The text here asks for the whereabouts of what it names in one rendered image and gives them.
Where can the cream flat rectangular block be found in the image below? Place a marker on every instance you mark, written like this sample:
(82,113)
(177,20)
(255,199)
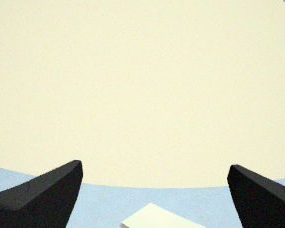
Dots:
(152,216)

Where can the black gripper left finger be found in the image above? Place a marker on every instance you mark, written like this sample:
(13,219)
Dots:
(43,202)

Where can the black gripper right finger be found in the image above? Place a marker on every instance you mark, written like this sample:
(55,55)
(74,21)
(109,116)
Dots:
(260,202)

